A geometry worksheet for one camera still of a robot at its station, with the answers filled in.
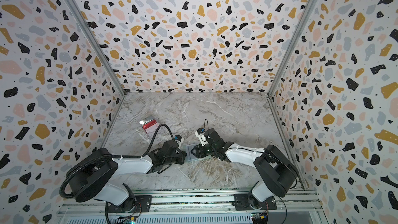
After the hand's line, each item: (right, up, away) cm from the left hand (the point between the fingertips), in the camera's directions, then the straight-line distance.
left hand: (190, 152), depth 88 cm
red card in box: (-27, +15, +10) cm, 33 cm away
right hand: (+2, +3, -4) cm, 5 cm away
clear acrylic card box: (-25, +11, +8) cm, 29 cm away
